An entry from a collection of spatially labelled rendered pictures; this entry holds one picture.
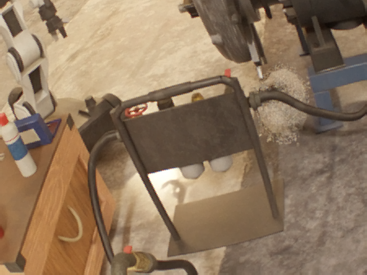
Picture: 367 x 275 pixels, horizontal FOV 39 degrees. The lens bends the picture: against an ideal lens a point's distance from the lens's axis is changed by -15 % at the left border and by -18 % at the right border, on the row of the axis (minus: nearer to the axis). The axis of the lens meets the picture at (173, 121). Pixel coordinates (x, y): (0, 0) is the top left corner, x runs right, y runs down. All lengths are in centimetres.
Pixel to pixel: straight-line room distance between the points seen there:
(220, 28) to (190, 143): 51
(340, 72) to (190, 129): 73
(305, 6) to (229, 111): 68
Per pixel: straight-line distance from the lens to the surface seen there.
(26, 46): 252
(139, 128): 177
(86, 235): 199
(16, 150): 178
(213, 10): 208
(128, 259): 112
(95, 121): 262
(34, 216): 166
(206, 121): 174
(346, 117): 184
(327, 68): 218
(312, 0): 218
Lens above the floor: 128
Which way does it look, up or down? 28 degrees down
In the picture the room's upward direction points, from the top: 23 degrees counter-clockwise
